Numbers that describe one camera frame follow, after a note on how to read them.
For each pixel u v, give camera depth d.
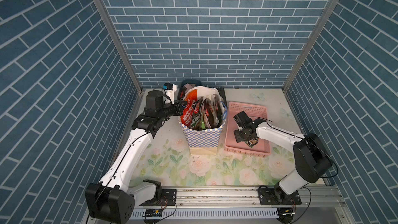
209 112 0.79
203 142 0.77
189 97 0.85
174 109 0.64
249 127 0.66
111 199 0.37
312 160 0.46
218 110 0.79
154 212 0.72
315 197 0.76
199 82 1.17
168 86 0.64
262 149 0.90
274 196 0.68
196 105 0.77
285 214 0.70
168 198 0.73
